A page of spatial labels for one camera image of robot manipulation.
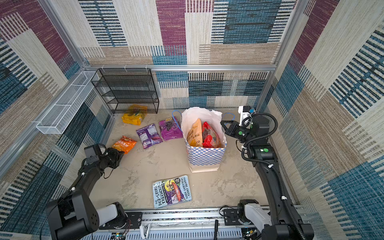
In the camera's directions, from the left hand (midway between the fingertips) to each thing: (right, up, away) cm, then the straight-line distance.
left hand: (123, 148), depth 87 cm
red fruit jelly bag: (+49, +7, -6) cm, 50 cm away
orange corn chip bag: (-1, +2, +4) cm, 5 cm away
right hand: (+52, +14, -17) cm, 57 cm away
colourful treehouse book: (+28, -22, -7) cm, 36 cm away
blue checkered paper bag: (+45, -4, -11) cm, 46 cm away
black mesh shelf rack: (-9, +38, +24) cm, 46 cm away
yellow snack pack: (-3, +21, +25) cm, 32 cm away
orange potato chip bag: (+41, +7, 0) cm, 41 cm away
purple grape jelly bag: (+24, +11, +15) cm, 30 cm away
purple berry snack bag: (+10, +6, +15) cm, 19 cm away
